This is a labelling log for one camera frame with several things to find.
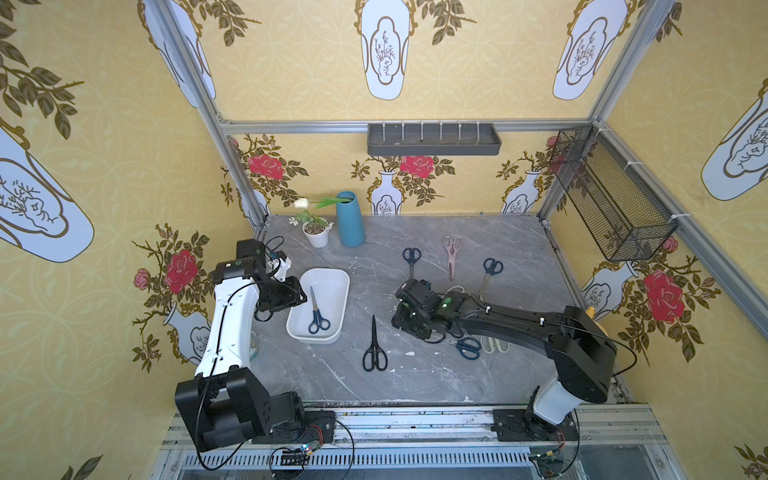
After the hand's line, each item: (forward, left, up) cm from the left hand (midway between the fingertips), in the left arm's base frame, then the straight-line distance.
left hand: (295, 299), depth 79 cm
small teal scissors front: (-9, -48, -14) cm, 51 cm away
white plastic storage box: (+13, -6, -15) cm, 21 cm away
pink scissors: (+30, -50, -16) cm, 61 cm away
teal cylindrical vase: (+31, -12, -6) cm, 34 cm away
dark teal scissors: (+20, -62, -16) cm, 67 cm away
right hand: (-6, -24, -8) cm, 26 cm away
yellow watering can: (-3, -81, -5) cm, 82 cm away
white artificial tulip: (+28, 0, +9) cm, 29 cm away
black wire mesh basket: (+9, -84, +19) cm, 86 cm away
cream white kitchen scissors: (+12, -48, -15) cm, 52 cm away
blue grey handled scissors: (0, -5, -16) cm, 17 cm away
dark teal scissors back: (+25, -34, -16) cm, 45 cm away
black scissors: (-11, -21, -16) cm, 28 cm away
